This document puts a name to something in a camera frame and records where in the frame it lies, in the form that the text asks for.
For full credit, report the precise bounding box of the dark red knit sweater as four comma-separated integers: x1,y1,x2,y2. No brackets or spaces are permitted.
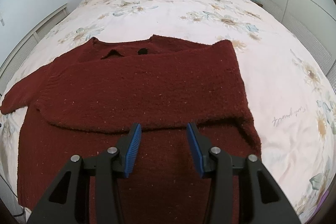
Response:
1,35,261,223

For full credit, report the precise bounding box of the white radiator cover left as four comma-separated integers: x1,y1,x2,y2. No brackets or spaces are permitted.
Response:
1,4,68,94

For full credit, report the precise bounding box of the floral pink bed cover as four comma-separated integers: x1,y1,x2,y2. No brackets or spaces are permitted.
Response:
6,0,335,222

